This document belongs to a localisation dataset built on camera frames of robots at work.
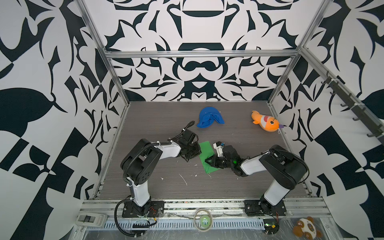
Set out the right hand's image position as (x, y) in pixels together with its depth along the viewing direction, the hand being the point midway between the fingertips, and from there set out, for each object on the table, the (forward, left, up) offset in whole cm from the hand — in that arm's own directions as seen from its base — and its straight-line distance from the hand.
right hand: (205, 160), depth 89 cm
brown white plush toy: (-32, -43, 0) cm, 53 cm away
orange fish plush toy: (+22, -42, +5) cm, 47 cm away
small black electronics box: (-31, -29, -3) cm, 43 cm away
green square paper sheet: (+6, 0, -2) cm, 6 cm away
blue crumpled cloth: (+29, -3, +5) cm, 30 cm away
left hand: (+6, +1, +1) cm, 6 cm away
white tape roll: (-30, +7, 0) cm, 31 cm away
